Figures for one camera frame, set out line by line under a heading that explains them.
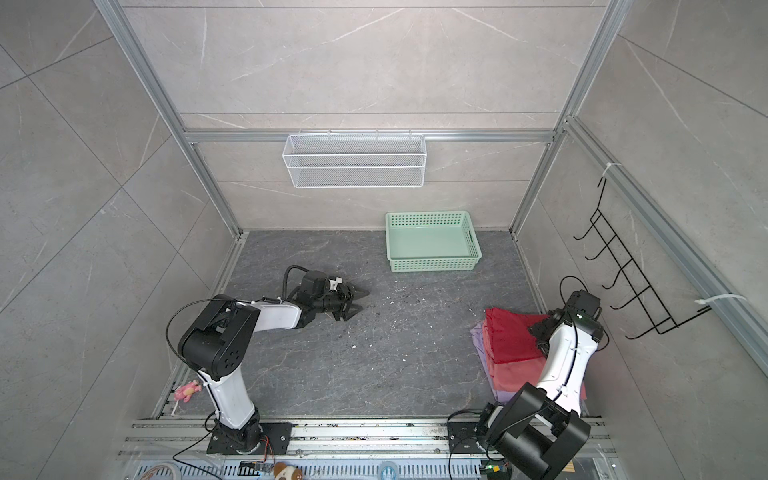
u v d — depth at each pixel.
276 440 0.73
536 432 0.43
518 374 0.79
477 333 0.90
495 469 0.70
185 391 0.79
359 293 0.88
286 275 0.82
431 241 1.10
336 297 0.86
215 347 0.49
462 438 0.73
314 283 0.77
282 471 0.67
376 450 0.73
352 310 0.88
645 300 0.64
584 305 0.61
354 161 1.01
